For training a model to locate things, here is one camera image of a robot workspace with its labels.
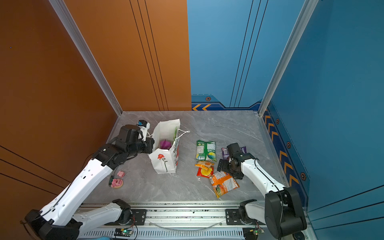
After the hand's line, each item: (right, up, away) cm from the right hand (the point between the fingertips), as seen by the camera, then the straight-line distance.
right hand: (223, 171), depth 85 cm
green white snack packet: (-10, +10, +9) cm, 17 cm away
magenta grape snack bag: (-34, +15, -1) cm, 37 cm away
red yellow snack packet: (-10, +1, +1) cm, 11 cm away
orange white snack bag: (-1, -5, -4) cm, 7 cm away
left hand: (-37, +19, -11) cm, 43 cm away
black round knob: (+26, -18, -26) cm, 41 cm away
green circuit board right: (+10, -25, -15) cm, 31 cm away
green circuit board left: (-51, -25, -15) cm, 58 cm away
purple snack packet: (+3, +8, +9) cm, 12 cm away
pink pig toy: (-59, -5, -4) cm, 60 cm away
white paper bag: (-32, +7, -7) cm, 34 cm away
